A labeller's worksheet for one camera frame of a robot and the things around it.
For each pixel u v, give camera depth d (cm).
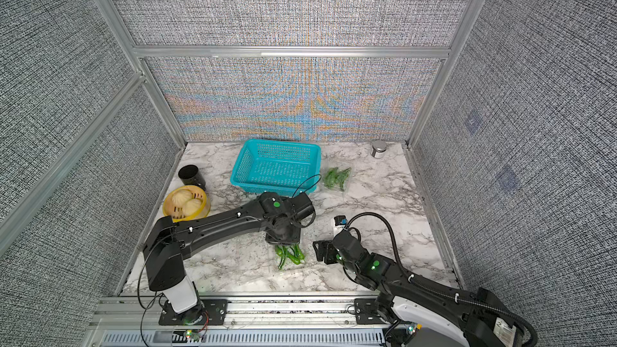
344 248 61
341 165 110
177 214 92
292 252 85
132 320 74
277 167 110
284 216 56
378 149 110
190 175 97
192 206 90
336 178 102
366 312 73
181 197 93
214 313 73
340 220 73
